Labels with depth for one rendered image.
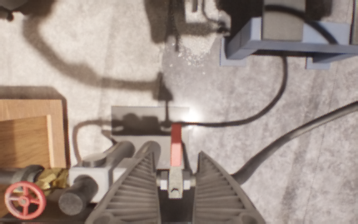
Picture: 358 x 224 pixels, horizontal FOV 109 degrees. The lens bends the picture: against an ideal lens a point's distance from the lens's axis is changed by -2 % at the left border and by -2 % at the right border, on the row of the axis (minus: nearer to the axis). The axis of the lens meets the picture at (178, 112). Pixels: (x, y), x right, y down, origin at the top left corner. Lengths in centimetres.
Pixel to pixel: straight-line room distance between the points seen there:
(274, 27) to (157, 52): 51
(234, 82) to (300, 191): 77
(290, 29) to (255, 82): 30
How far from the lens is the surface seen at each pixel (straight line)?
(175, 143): 26
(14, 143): 78
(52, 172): 43
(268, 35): 61
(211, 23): 85
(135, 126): 76
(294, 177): 111
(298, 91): 100
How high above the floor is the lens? 73
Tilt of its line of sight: 85 degrees down
